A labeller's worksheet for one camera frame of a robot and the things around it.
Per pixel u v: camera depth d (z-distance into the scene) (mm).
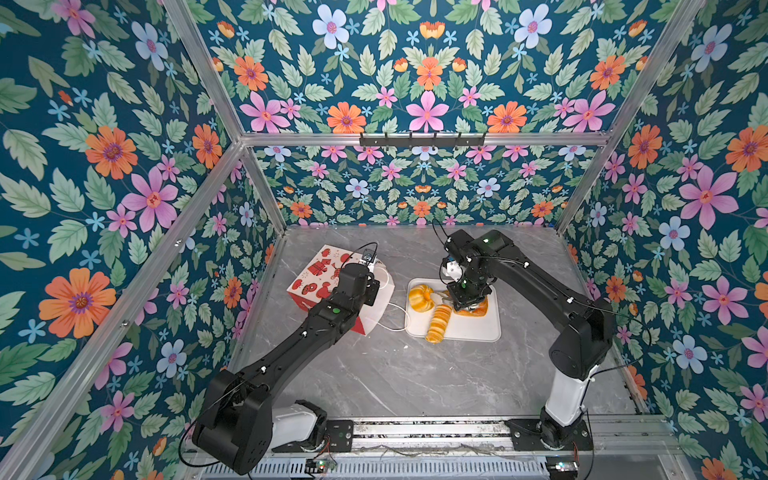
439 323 907
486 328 952
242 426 401
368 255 715
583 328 455
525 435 727
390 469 766
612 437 751
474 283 675
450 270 780
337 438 736
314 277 922
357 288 608
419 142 929
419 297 921
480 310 937
